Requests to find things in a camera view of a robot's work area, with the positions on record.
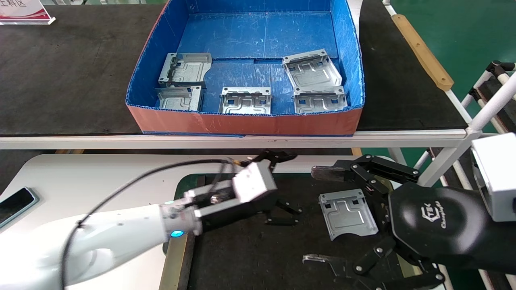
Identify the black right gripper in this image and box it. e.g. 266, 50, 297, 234
302, 154, 490, 290

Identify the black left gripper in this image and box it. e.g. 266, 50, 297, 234
198, 150, 303, 233

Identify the silver metal bracket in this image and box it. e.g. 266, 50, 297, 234
293, 86, 349, 115
155, 85, 204, 112
281, 49, 343, 93
218, 87, 272, 116
158, 52, 213, 89
318, 188, 380, 241

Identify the blue corrugated plastic box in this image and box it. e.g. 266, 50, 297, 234
126, 0, 366, 137

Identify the small black work mat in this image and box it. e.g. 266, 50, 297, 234
177, 175, 406, 290

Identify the short tan plastic strip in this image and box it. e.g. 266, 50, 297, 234
159, 233, 191, 290

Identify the white pipe rack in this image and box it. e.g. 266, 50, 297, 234
387, 60, 516, 290

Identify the long tan wooden strip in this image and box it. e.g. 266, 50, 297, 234
391, 14, 455, 92

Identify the large black table mat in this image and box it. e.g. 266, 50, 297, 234
0, 0, 469, 137

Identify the black smartphone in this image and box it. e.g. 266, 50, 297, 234
0, 186, 40, 230

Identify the white red sign stand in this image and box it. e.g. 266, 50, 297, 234
0, 0, 56, 26

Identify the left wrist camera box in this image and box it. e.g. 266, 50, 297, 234
183, 160, 278, 219

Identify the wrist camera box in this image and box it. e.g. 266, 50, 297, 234
470, 133, 516, 223
183, 160, 278, 219

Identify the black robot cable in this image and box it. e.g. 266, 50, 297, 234
60, 158, 243, 290

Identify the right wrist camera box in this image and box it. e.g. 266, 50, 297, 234
470, 133, 516, 223

